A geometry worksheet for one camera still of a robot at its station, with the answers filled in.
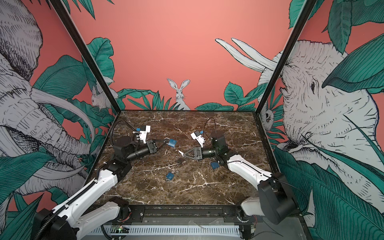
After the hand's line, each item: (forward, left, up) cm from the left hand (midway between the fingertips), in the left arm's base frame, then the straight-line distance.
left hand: (167, 141), depth 70 cm
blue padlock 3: (-7, +2, -27) cm, 28 cm away
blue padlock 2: (-1, -26, -27) cm, 37 cm away
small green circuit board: (-32, +25, -27) cm, 48 cm away
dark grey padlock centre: (+3, -4, -27) cm, 28 cm away
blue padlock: (+1, -2, -3) cm, 4 cm away
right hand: (-5, -8, -6) cm, 11 cm away
